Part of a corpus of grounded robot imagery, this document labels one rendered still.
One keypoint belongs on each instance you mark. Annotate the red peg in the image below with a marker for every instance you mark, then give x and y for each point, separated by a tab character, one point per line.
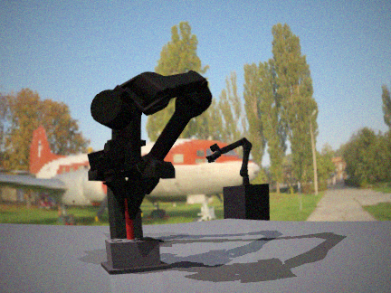
129	223

